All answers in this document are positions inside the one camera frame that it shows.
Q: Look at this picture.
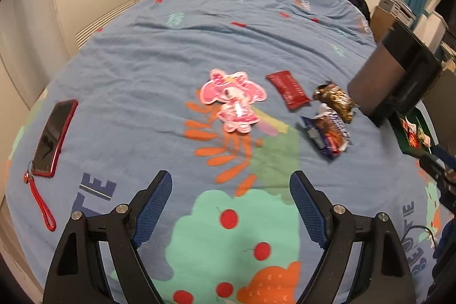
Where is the white printer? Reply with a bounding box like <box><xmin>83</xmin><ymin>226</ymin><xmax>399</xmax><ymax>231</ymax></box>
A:
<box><xmin>378</xmin><ymin>0</ymin><xmax>416</xmax><ymax>25</ymax></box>

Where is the green tray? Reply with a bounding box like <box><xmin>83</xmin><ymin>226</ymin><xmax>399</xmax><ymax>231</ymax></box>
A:
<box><xmin>390</xmin><ymin>101</ymin><xmax>440</xmax><ymax>157</ymax></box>

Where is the brown oatmeal packet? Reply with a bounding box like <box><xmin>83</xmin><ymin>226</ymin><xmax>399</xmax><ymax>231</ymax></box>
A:
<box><xmin>313</xmin><ymin>81</ymin><xmax>357</xmax><ymax>124</ymax></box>

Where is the dark red packet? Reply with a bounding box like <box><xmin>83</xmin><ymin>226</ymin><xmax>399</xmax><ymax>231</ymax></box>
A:
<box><xmin>265</xmin><ymin>71</ymin><xmax>311</xmax><ymax>110</ymax></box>

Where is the pink cartoon character packet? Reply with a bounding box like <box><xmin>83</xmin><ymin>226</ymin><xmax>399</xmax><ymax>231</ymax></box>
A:
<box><xmin>199</xmin><ymin>69</ymin><xmax>268</xmax><ymax>134</ymax></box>

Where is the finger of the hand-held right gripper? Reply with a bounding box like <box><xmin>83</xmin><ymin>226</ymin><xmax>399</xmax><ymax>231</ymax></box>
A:
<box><xmin>433</xmin><ymin>145</ymin><xmax>456</xmax><ymax>171</ymax></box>
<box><xmin>420</xmin><ymin>154</ymin><xmax>449</xmax><ymax>183</ymax></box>

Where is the black backpack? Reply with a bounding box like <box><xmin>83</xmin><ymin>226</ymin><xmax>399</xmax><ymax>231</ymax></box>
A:
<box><xmin>345</xmin><ymin>0</ymin><xmax>371</xmax><ymax>20</ymax></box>

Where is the red phone strap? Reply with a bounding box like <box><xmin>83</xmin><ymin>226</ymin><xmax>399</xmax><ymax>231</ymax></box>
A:
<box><xmin>23</xmin><ymin>172</ymin><xmax>58</xmax><ymax>231</ymax></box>

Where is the red smartphone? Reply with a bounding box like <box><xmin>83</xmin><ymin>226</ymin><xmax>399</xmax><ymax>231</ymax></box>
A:
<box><xmin>31</xmin><ymin>99</ymin><xmax>79</xmax><ymax>178</ymax></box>

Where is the black cable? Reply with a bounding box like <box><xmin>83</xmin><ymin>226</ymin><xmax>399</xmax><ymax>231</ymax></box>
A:
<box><xmin>418</xmin><ymin>226</ymin><xmax>440</xmax><ymax>249</ymax></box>

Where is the dark blue wafer packet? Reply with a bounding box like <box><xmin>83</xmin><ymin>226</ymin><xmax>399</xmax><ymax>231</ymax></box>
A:
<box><xmin>299</xmin><ymin>104</ymin><xmax>353</xmax><ymax>161</ymax></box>

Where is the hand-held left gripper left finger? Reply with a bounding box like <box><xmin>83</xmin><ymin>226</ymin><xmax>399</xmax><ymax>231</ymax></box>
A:
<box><xmin>43</xmin><ymin>170</ymin><xmax>173</xmax><ymax>304</ymax></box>

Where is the long red snack packet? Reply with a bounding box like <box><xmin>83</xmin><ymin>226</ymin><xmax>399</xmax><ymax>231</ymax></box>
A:
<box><xmin>401</xmin><ymin>118</ymin><xmax>422</xmax><ymax>148</ymax></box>

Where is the person's right forearm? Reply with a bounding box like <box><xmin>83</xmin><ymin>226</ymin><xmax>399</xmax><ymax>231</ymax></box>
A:
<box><xmin>433</xmin><ymin>211</ymin><xmax>456</xmax><ymax>290</ymax></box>

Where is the brown black cylindrical appliance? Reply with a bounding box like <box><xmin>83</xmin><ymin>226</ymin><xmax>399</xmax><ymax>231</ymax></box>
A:
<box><xmin>347</xmin><ymin>21</ymin><xmax>442</xmax><ymax>127</ymax></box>

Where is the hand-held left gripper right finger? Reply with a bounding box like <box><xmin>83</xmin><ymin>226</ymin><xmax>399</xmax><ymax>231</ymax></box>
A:
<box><xmin>289</xmin><ymin>170</ymin><xmax>417</xmax><ymax>304</ymax></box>

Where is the wooden nightstand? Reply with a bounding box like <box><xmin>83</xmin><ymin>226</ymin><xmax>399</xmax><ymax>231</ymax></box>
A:
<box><xmin>370</xmin><ymin>5</ymin><xmax>396</xmax><ymax>41</ymax></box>

